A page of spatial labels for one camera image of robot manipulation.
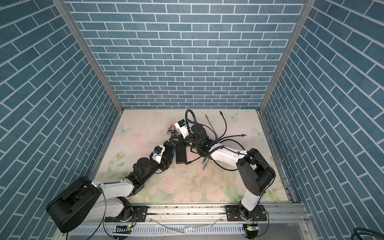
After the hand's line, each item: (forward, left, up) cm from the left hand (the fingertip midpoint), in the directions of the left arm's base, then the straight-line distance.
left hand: (169, 152), depth 85 cm
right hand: (+3, -1, +9) cm, 10 cm away
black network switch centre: (+2, -6, -7) cm, 9 cm away
